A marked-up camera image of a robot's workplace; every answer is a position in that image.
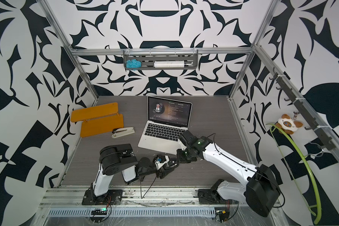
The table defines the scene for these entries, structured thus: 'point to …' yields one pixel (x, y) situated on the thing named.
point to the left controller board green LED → (99, 211)
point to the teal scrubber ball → (133, 64)
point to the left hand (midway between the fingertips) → (168, 159)
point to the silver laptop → (167, 119)
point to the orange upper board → (108, 109)
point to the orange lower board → (101, 125)
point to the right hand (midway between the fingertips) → (176, 158)
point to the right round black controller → (223, 214)
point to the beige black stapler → (122, 131)
